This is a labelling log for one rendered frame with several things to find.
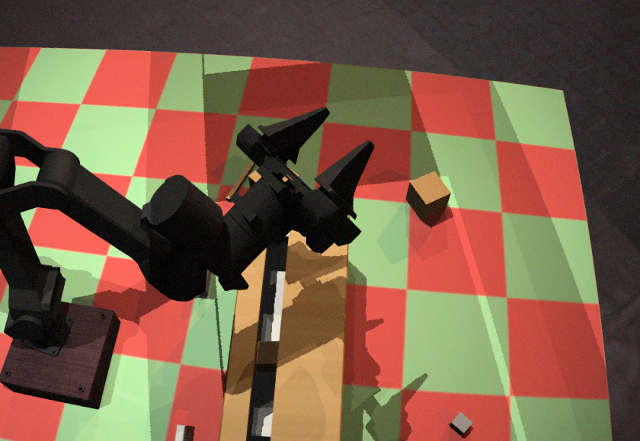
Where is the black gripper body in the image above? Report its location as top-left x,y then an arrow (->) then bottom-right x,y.
229,124 -> 361,248

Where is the tan long thin stick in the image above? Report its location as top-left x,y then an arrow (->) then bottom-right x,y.
226,160 -> 255,202

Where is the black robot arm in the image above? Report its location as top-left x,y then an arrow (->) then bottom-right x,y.
0,129 -> 265,357

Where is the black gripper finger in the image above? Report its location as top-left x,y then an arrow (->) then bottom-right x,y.
258,107 -> 330,164
315,140 -> 375,219

